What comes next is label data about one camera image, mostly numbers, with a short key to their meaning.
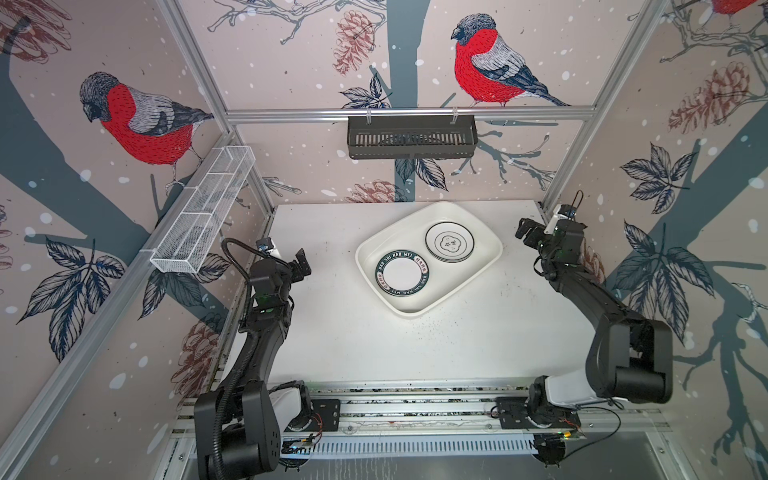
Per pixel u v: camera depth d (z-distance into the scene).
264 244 0.71
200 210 0.78
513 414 0.73
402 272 0.98
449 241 1.07
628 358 0.43
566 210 0.75
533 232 0.80
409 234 1.08
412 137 1.04
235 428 0.44
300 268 0.77
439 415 0.75
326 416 0.73
